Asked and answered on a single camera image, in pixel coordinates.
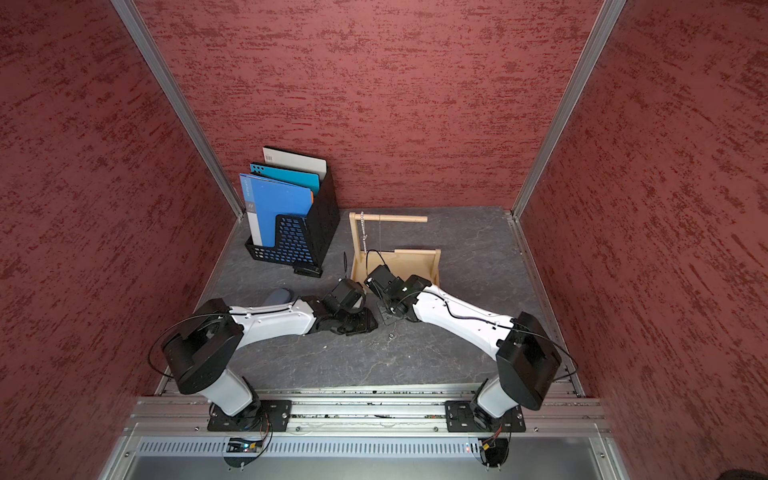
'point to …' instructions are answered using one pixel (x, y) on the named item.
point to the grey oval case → (279, 296)
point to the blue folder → (266, 199)
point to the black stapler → (311, 269)
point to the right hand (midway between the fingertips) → (397, 312)
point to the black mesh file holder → (305, 239)
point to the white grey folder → (295, 160)
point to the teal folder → (286, 176)
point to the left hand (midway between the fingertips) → (372, 332)
